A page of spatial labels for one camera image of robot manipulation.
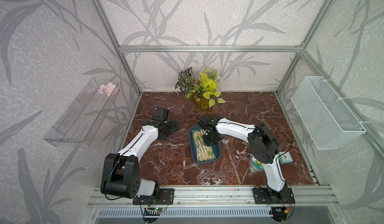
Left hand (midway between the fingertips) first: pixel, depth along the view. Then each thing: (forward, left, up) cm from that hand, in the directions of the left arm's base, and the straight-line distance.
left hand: (175, 129), depth 88 cm
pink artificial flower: (+10, +34, +23) cm, 42 cm away
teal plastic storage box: (-12, -16, -7) cm, 22 cm away
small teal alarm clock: (-15, -64, -6) cm, 66 cm away
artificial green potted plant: (+22, -16, +12) cm, 30 cm away
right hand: (-4, -20, -9) cm, 23 cm away
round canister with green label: (-21, -43, 0) cm, 48 cm away
